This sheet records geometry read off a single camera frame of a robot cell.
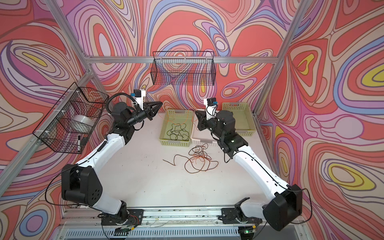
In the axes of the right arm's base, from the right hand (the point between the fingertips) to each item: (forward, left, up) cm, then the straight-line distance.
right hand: (197, 114), depth 71 cm
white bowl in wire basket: (0, +57, -2) cm, 57 cm away
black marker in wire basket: (-10, +58, -9) cm, 60 cm away
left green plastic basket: (+30, +14, -32) cm, 46 cm away
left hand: (+6, +17, +3) cm, 18 cm away
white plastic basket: (+9, -5, -31) cm, 33 cm away
